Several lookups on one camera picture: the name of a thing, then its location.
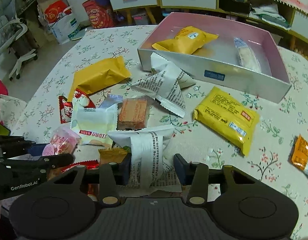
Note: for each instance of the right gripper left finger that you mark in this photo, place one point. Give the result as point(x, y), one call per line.
point(111, 176)

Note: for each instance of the yellow white drawer cabinet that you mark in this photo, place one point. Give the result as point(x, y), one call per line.
point(298, 21)

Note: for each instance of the pink white cardboard box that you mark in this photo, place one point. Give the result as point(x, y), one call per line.
point(217, 61)

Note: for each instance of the yellow snack bag in box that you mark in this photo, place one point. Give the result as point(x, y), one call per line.
point(187, 41)

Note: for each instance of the orange small sachet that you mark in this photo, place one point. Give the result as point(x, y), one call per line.
point(299, 157)

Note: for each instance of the floral tablecloth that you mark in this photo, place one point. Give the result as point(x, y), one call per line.
point(32, 111)

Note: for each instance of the small gold candy packet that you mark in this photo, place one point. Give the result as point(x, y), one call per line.
point(112, 155)

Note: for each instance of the white text snack packet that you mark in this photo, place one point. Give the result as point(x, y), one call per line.
point(165, 85)
point(150, 170)

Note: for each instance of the white yellow cake packet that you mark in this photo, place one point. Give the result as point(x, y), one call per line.
point(93, 124)

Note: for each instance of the yellow flat labelled packet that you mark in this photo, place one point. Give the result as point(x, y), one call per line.
point(229, 118)

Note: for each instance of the brown wafer clear packet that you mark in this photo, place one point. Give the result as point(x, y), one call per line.
point(134, 113)

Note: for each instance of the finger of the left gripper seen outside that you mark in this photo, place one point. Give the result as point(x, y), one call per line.
point(17, 152)

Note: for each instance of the red white candy packet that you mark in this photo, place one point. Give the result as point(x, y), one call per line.
point(66, 107)

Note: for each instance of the white office chair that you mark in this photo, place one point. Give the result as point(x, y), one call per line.
point(13, 32)

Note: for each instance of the small silver blue packet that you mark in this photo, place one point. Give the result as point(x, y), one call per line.
point(111, 100)

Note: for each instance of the pink round snack packet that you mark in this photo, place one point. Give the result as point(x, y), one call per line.
point(63, 141)

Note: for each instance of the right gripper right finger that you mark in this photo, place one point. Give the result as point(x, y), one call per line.
point(195, 175)

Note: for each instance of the red gift bag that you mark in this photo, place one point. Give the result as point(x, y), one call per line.
point(100, 16)

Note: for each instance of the plain yellow snack bag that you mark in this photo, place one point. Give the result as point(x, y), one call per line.
point(99, 75)

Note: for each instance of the white plastic shopping bag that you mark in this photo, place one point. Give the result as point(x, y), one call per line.
point(65, 28)

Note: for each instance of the clear wrapped biscuit packet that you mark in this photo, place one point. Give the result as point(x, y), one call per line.
point(246, 56)

